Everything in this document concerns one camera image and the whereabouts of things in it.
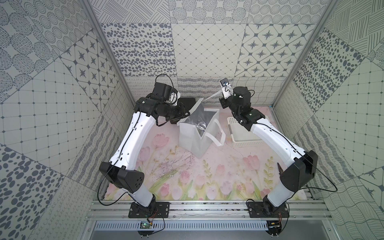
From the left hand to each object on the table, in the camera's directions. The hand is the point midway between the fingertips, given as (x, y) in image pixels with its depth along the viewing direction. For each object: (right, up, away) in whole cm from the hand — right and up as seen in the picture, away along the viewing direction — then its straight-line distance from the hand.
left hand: (187, 111), depth 72 cm
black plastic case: (0, +6, +15) cm, 16 cm away
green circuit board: (-21, -56, 0) cm, 60 cm away
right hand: (+20, +11, +6) cm, 24 cm away
